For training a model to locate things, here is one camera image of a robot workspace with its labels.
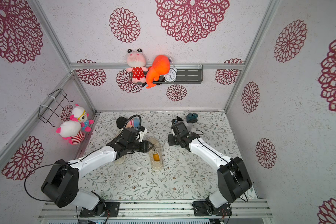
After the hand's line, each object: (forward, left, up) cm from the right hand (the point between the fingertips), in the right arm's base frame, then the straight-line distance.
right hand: (171, 136), depth 87 cm
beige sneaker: (-4, +9, -9) cm, 13 cm away
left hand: (-6, +12, -2) cm, 13 cm away
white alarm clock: (+32, 0, +22) cm, 39 cm away
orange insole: (-10, +9, -9) cm, 16 cm away
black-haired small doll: (-1, +22, +11) cm, 24 cm away
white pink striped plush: (-1, +62, +6) cm, 62 cm away
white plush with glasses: (+13, +61, +6) cm, 63 cm away
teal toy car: (+24, -16, -9) cm, 30 cm away
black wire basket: (+5, +66, +20) cm, 69 cm away
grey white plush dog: (+2, -3, +13) cm, 14 cm away
